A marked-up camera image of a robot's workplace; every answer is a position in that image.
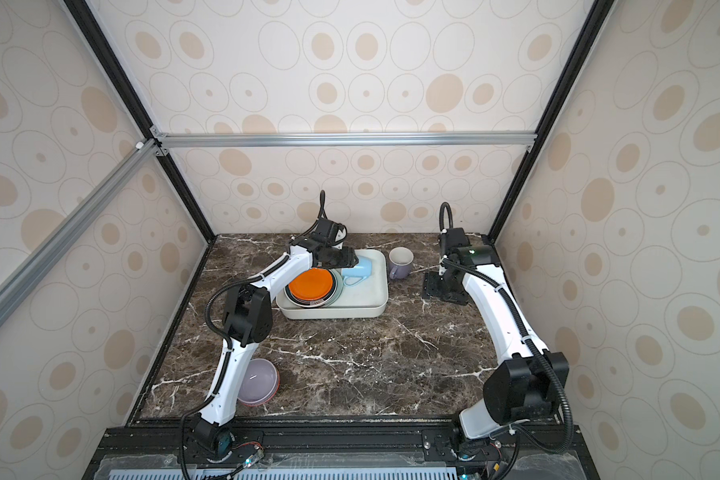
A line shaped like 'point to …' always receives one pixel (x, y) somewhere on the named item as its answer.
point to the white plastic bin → (368, 300)
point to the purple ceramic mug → (400, 259)
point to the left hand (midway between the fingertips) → (360, 252)
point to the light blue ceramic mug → (356, 274)
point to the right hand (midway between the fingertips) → (438, 293)
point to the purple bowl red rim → (260, 383)
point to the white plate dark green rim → (334, 297)
